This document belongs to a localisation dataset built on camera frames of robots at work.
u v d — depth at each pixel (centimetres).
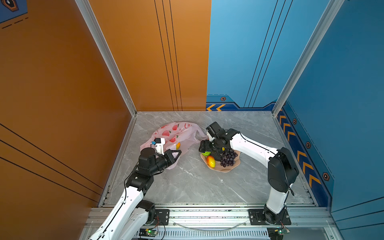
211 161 85
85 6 69
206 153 87
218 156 90
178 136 86
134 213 60
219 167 89
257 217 72
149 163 57
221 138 64
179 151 74
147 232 71
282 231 70
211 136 72
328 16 73
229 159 87
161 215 74
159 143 70
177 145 98
